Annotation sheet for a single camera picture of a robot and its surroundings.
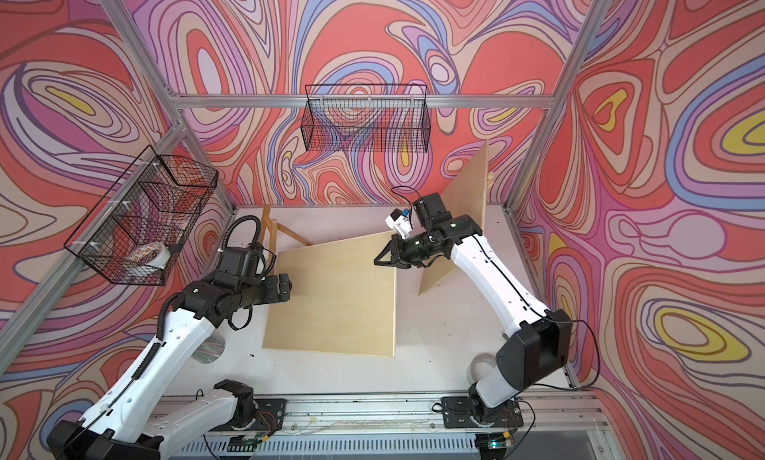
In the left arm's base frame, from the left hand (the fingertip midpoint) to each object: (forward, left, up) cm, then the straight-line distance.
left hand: (280, 286), depth 77 cm
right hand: (0, -27, +6) cm, 27 cm away
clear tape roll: (-16, -53, -16) cm, 57 cm away
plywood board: (-1, -15, -7) cm, 17 cm away
